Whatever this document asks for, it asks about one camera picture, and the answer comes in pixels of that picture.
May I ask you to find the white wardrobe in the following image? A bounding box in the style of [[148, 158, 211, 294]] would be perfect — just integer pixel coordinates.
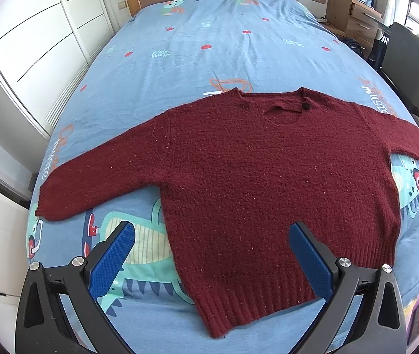
[[0, 0, 114, 135]]

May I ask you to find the dark red knit sweater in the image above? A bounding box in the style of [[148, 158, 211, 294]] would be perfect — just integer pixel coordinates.
[[36, 88, 419, 338]]

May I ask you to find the blue cartoon print bedsheet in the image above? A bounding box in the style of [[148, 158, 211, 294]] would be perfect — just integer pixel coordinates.
[[25, 0, 410, 353]]

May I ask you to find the dark grey office chair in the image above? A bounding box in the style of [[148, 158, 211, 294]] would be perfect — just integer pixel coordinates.
[[378, 22, 419, 117]]

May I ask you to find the wooden drawer cabinet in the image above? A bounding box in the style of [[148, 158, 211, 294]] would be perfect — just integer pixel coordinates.
[[325, 0, 382, 47]]

